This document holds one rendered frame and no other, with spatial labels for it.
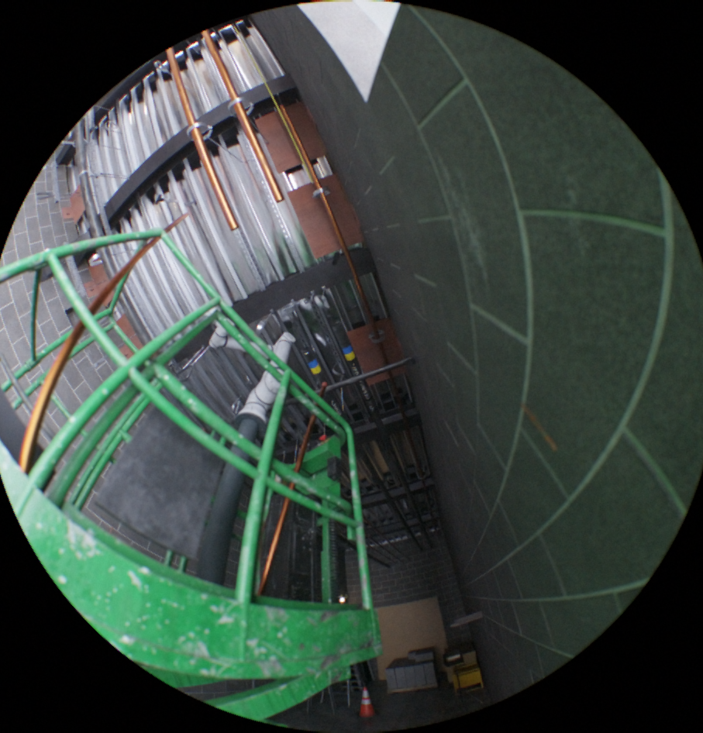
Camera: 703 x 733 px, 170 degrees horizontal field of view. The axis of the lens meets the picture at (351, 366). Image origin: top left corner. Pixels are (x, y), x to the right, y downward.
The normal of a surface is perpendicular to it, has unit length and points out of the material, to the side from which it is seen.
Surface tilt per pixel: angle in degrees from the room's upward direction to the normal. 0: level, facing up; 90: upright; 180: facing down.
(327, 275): 180
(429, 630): 90
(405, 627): 90
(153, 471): 90
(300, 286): 180
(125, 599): 90
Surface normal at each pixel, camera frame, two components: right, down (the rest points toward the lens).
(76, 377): 0.93, -0.34
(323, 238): 0.07, 0.51
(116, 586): 0.80, -0.54
